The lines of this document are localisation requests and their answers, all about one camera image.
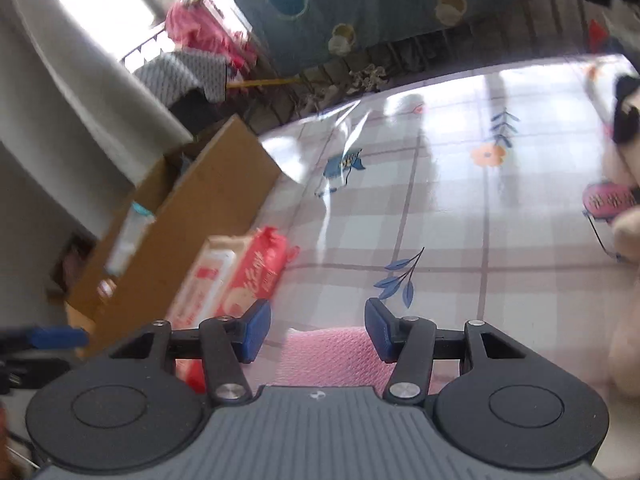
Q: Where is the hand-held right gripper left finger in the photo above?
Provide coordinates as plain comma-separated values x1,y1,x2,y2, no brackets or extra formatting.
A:
85,299,272,406

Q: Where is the grey-blue dotted blanket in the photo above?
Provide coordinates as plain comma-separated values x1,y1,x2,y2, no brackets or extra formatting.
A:
220,0,591,78

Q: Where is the black-haired plush doll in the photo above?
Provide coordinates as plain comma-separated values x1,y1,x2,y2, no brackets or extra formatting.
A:
600,74,640,401

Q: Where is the pale green paper packet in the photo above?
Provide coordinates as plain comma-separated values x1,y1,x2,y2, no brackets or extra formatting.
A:
105,201,157,276

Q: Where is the yellow stick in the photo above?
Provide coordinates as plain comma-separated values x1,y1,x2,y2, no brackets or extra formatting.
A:
225,76,301,90

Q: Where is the white shoe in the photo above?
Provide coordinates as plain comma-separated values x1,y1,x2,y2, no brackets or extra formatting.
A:
300,85,341,111

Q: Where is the white curtain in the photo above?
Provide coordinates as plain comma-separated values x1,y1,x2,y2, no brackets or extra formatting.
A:
0,0,196,241

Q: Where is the white polka dot cloth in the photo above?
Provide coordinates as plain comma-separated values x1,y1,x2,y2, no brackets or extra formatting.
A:
132,49,231,106

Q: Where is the grey hanging garment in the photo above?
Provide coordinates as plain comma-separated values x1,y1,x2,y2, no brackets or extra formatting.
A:
167,87,226,136

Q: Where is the pink hanging garment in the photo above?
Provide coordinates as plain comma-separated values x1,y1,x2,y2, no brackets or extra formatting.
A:
165,0,258,73

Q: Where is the pink striped cloth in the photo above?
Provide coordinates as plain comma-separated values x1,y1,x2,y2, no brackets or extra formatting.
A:
272,326,458,395

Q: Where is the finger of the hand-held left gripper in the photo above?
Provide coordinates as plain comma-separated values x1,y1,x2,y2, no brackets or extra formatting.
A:
29,327,91,350

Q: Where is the metal railing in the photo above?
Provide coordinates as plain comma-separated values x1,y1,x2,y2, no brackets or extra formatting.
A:
120,0,601,126

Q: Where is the brown cardboard box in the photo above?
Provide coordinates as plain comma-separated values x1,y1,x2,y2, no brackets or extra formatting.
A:
65,116,283,356

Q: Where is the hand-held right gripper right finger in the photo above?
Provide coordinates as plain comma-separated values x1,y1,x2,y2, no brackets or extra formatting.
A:
365,298,531,403

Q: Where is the pink wet wipes pack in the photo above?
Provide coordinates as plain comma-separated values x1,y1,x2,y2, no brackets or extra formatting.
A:
165,226,300,396

